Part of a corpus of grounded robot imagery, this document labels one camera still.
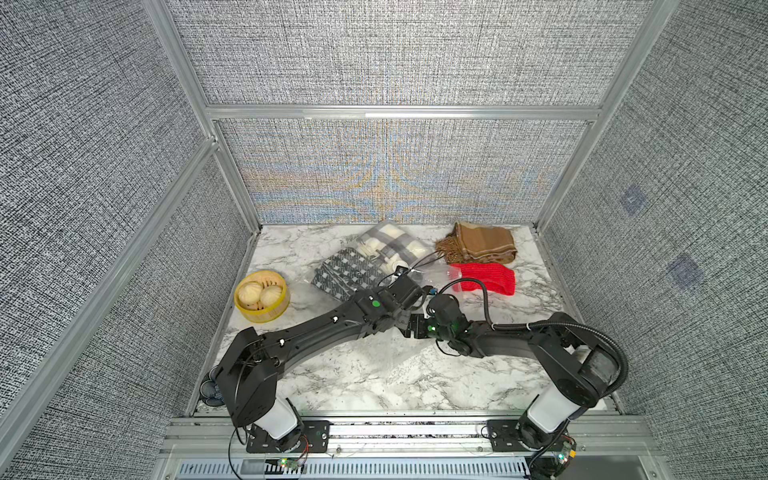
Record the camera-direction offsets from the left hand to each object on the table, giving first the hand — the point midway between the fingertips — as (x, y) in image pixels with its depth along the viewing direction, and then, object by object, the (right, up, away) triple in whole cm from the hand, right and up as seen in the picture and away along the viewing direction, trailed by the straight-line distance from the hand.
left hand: (404, 307), depth 81 cm
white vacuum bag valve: (0, +11, +21) cm, 24 cm away
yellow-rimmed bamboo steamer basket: (-45, -4, +12) cm, 47 cm away
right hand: (0, -4, +8) cm, 9 cm away
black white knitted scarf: (-18, +8, +17) cm, 26 cm away
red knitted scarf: (+33, +6, +19) cm, 39 cm away
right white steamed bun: (-41, +2, +12) cm, 43 cm away
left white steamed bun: (-47, +3, +12) cm, 49 cm away
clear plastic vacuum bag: (-9, +13, +22) cm, 27 cm away
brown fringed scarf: (+26, +18, +28) cm, 42 cm away
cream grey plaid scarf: (-1, +18, +25) cm, 31 cm away
